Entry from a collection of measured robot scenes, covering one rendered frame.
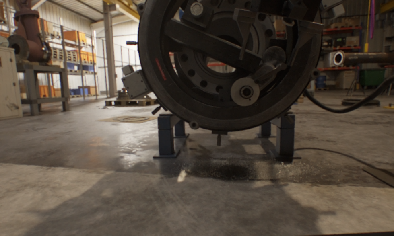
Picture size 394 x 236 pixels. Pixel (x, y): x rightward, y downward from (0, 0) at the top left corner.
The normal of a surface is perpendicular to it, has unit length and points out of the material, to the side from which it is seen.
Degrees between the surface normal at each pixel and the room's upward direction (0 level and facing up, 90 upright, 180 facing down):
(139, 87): 90
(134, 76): 90
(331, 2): 90
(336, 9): 90
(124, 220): 0
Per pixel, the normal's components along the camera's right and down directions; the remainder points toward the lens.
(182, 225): -0.03, -0.99
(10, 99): 0.98, 0.00
